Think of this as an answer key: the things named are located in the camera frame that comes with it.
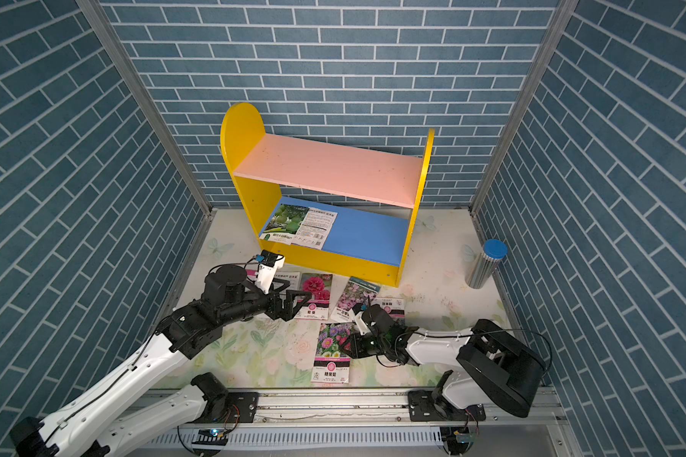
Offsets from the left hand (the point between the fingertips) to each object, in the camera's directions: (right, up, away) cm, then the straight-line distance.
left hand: (306, 292), depth 69 cm
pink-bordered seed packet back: (-11, +7, -8) cm, 15 cm away
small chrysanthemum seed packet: (+25, -10, +24) cm, 36 cm away
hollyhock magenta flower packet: (0, -9, +24) cm, 26 cm away
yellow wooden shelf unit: (+9, +23, +31) cm, 40 cm away
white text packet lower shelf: (-2, +16, +27) cm, 32 cm away
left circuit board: (-25, -38, +3) cm, 45 cm away
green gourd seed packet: (-13, +18, +27) cm, 35 cm away
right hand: (+8, -20, +13) cm, 25 cm away
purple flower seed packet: (+12, -6, +27) cm, 30 cm away
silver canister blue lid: (+52, +5, +17) cm, 55 cm away
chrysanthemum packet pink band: (+5, -23, +11) cm, 26 cm away
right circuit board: (+40, -37, +1) cm, 54 cm away
